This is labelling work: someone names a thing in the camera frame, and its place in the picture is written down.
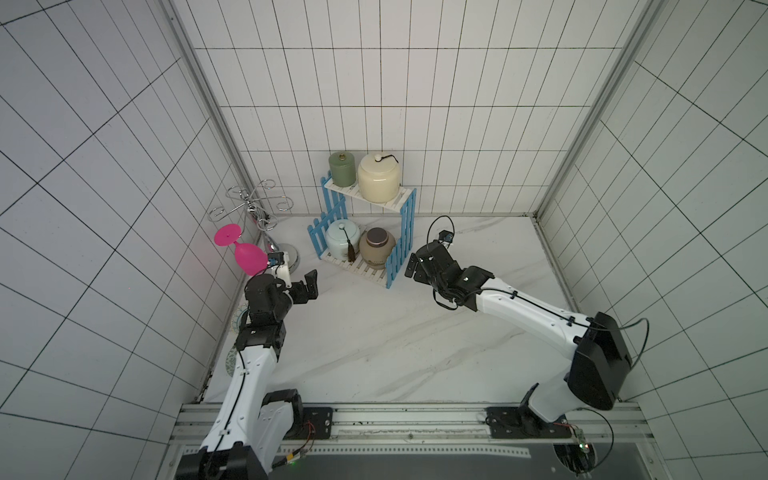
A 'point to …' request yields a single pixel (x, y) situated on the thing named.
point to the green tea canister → (342, 168)
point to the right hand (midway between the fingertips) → (410, 267)
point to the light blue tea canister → (338, 235)
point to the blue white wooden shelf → (334, 208)
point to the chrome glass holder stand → (257, 204)
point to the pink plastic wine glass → (251, 259)
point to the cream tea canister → (379, 178)
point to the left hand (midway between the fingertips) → (299, 277)
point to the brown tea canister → (375, 247)
